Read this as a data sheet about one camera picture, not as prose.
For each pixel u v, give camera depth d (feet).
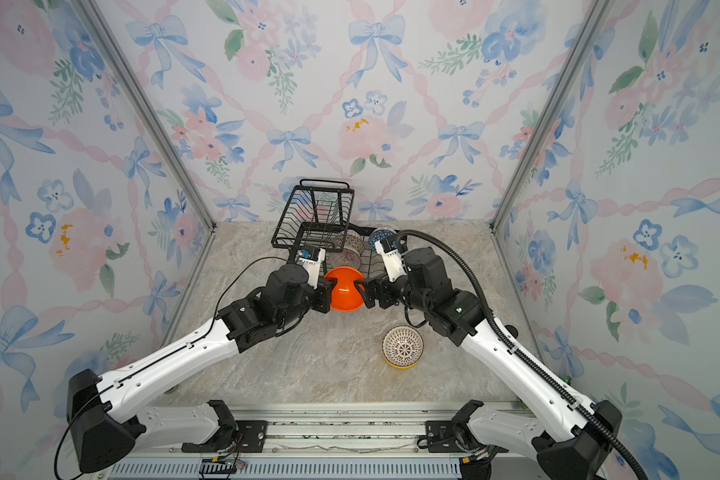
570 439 1.24
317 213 3.52
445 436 2.40
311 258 2.03
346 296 2.35
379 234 3.60
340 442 2.45
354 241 3.58
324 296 2.07
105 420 1.26
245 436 2.42
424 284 1.68
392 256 1.97
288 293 1.74
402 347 2.81
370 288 2.01
